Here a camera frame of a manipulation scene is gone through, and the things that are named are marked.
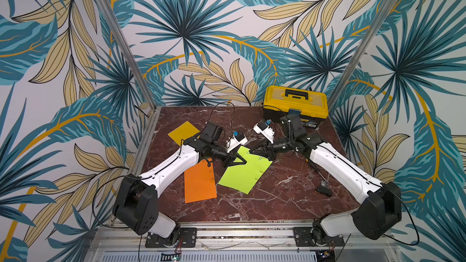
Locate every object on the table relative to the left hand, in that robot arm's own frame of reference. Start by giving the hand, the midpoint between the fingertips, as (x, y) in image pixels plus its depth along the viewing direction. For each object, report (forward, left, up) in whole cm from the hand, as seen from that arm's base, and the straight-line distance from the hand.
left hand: (242, 164), depth 74 cm
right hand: (+4, -4, +4) cm, 7 cm away
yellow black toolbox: (+40, -21, -1) cm, 45 cm away
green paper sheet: (-4, -1, -5) cm, 7 cm away
